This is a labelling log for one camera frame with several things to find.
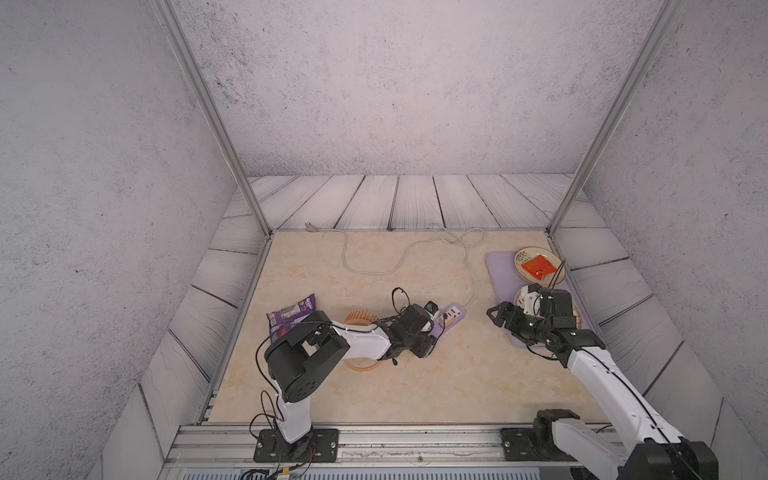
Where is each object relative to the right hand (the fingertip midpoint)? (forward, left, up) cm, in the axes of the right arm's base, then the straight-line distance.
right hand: (499, 316), depth 82 cm
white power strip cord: (+33, +24, -13) cm, 43 cm away
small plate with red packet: (+27, -22, -12) cm, 37 cm away
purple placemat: (+21, -11, -15) cm, 28 cm away
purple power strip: (+2, +14, -7) cm, 15 cm away
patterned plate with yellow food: (-1, -3, +9) cm, 9 cm away
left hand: (-1, +18, -12) cm, 21 cm away
